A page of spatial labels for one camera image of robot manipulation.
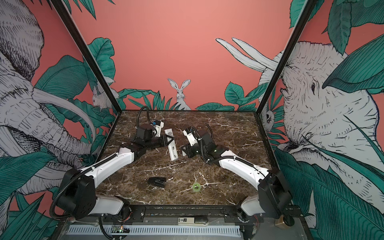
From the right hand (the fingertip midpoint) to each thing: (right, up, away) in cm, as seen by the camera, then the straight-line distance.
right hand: (181, 146), depth 78 cm
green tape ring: (+8, -24, +6) cm, 26 cm away
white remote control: (-6, -1, +5) cm, 8 cm away
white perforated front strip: (+26, -40, -8) cm, 48 cm away
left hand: (-5, +5, +4) cm, 8 cm away
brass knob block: (+47, -35, -9) cm, 59 cm away
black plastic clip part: (-13, -21, +6) cm, 25 cm away
